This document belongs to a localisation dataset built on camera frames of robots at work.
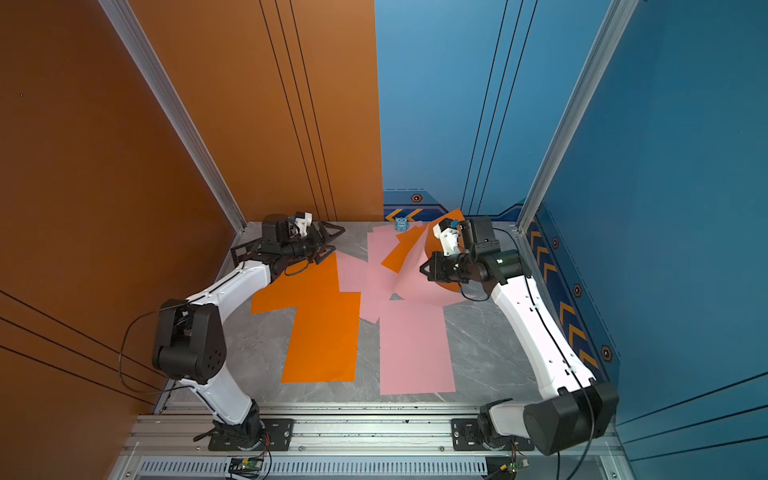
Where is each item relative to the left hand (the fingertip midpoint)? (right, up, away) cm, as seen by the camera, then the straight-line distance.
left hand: (342, 234), depth 87 cm
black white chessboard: (-39, -5, +21) cm, 45 cm away
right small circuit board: (+43, -56, -17) cm, 73 cm away
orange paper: (+18, -6, +27) cm, 33 cm away
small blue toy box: (+18, +6, +33) cm, 38 cm away
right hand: (+22, -9, -13) cm, 28 cm away
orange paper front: (-6, -31, +2) cm, 32 cm away
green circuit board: (-20, -57, -15) cm, 62 cm away
